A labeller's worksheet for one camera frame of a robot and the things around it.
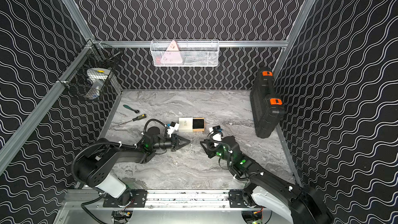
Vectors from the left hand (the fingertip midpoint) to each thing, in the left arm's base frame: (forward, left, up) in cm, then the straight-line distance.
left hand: (189, 141), depth 78 cm
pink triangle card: (+43, +14, +21) cm, 50 cm away
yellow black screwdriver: (+22, +34, -13) cm, 43 cm away
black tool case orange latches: (+16, -38, +12) cm, 43 cm away
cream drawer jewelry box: (+17, +1, -12) cm, 21 cm away
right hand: (+1, -7, -1) cm, 7 cm away
